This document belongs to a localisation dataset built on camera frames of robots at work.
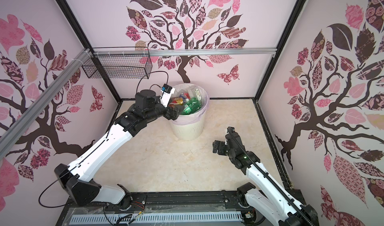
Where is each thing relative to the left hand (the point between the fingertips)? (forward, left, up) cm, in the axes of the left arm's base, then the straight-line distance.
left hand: (177, 105), depth 71 cm
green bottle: (+7, -7, -8) cm, 13 cm away
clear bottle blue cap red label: (+17, -3, -10) cm, 20 cm away
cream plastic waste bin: (-1, -5, -23) cm, 23 cm away
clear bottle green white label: (+16, -11, -8) cm, 21 cm away
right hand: (-9, -23, -21) cm, 33 cm away
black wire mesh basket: (+38, +40, -1) cm, 54 cm away
